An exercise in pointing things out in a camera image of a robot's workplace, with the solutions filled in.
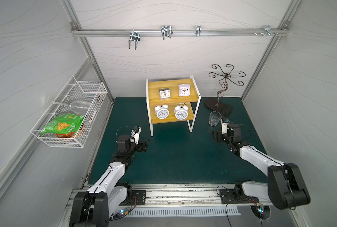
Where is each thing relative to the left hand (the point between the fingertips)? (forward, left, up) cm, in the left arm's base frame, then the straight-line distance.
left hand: (141, 137), depth 87 cm
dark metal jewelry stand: (+23, -57, +2) cm, 61 cm away
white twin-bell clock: (+11, -25, +13) cm, 30 cm away
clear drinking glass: (+21, -51, -7) cm, 56 cm away
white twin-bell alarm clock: (+11, -13, +12) cm, 21 cm away
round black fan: (-35, -67, -12) cm, 76 cm away
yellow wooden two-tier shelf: (+9, -20, +23) cm, 32 cm away
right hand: (+7, -52, -1) cm, 52 cm away
